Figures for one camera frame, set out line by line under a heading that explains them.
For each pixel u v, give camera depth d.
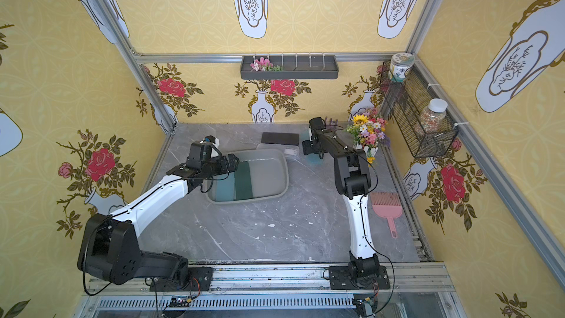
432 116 0.65
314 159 1.05
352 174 0.64
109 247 0.42
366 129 0.95
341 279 0.73
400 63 0.84
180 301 0.73
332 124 0.95
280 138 1.14
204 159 0.68
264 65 0.88
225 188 0.95
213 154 0.71
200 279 0.74
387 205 0.90
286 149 1.09
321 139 0.82
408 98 0.94
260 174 1.01
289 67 0.92
